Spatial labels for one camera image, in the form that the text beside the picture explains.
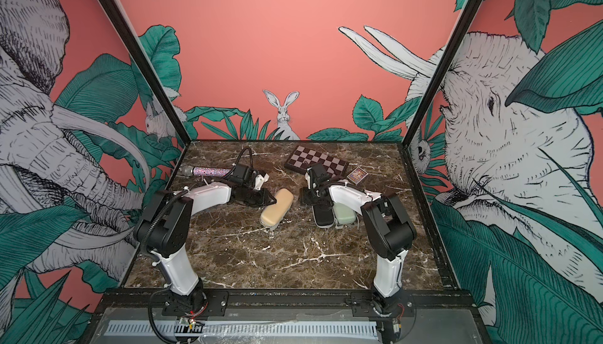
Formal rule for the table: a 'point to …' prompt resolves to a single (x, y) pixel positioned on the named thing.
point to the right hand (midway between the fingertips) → (300, 196)
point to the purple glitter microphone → (190, 170)
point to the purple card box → (357, 175)
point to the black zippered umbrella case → (323, 216)
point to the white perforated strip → (241, 328)
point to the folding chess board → (301, 158)
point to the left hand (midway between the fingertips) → (275, 198)
